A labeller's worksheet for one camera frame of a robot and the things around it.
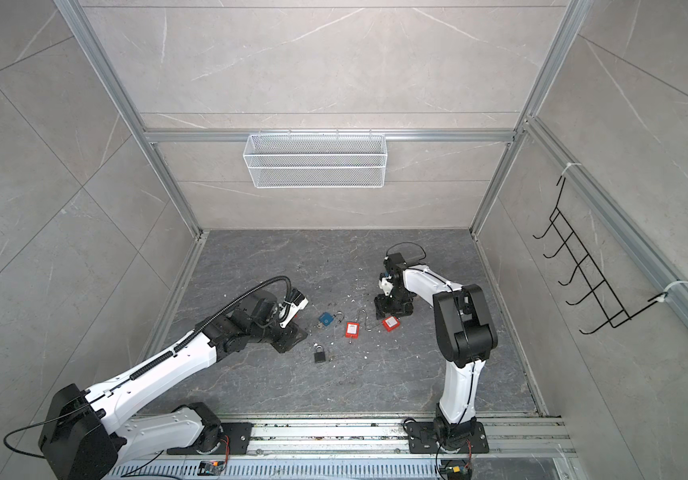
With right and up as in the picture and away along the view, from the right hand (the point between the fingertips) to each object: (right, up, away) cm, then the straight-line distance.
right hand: (388, 312), depth 96 cm
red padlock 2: (0, -3, -3) cm, 5 cm away
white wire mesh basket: (-24, +51, +5) cm, 57 cm away
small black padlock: (-22, -11, -8) cm, 26 cm away
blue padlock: (-20, -2, -1) cm, 20 cm away
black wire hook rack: (+44, +16, -27) cm, 54 cm away
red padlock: (-12, -5, -6) cm, 14 cm away
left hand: (-25, 0, -17) cm, 30 cm away
